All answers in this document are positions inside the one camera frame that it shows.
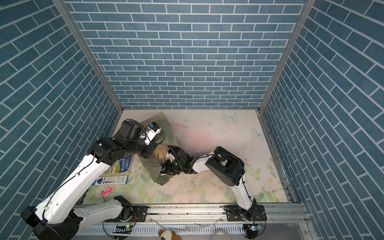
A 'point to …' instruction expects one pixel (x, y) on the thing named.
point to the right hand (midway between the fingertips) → (160, 172)
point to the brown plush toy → (168, 234)
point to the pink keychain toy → (107, 189)
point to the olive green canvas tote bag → (167, 137)
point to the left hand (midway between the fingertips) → (159, 145)
